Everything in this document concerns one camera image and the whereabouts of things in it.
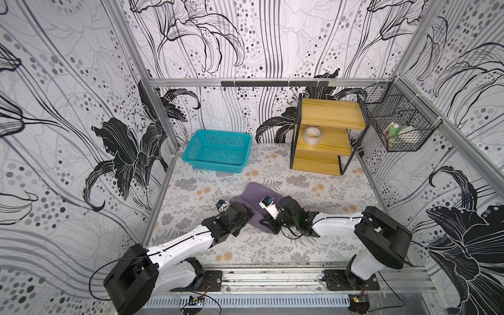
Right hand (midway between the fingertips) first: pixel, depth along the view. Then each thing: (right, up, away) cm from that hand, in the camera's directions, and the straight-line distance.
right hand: (263, 218), depth 86 cm
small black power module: (+34, -25, -17) cm, 46 cm away
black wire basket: (+59, +42, -4) cm, 73 cm away
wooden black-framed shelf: (+32, +45, -1) cm, 55 cm away
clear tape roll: (+26, +39, +13) cm, 49 cm away
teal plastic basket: (-26, +32, +31) cm, 51 cm away
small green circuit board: (-25, -27, -14) cm, 39 cm away
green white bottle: (+54, +38, -7) cm, 67 cm away
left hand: (-5, 0, -2) cm, 5 cm away
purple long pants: (-4, +10, +12) cm, 16 cm away
